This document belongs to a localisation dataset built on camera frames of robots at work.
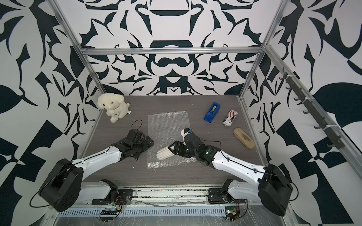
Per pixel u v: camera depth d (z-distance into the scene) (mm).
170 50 988
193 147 605
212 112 1044
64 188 415
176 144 698
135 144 699
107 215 726
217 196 744
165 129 996
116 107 973
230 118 1020
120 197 723
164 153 776
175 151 697
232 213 702
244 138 934
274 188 406
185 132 745
